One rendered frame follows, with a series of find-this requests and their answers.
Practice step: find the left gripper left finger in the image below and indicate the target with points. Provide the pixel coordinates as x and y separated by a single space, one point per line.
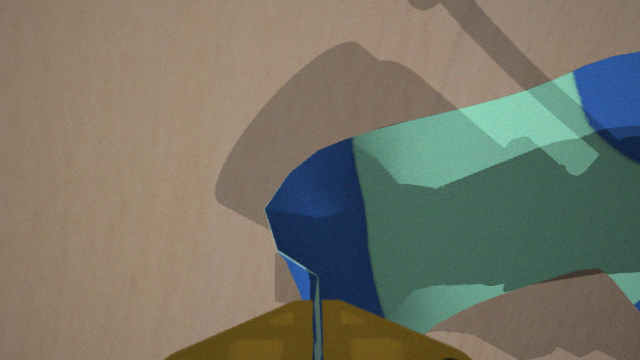
284 333

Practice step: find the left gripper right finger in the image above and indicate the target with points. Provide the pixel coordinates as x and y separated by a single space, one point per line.
351 333

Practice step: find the green and blue sock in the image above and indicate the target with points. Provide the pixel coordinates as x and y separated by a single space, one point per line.
420 220

